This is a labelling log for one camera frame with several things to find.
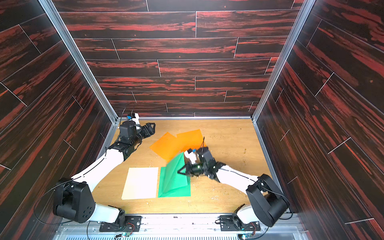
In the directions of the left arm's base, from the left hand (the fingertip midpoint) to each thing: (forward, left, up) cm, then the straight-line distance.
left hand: (152, 125), depth 85 cm
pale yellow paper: (-25, +7, -23) cm, 35 cm away
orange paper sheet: (+8, -22, -24) cm, 34 cm away
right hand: (-21, -17, -13) cm, 30 cm away
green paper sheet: (-17, -15, -11) cm, 26 cm away
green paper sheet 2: (-27, -13, -18) cm, 35 cm away
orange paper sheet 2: (+4, -5, -28) cm, 29 cm away
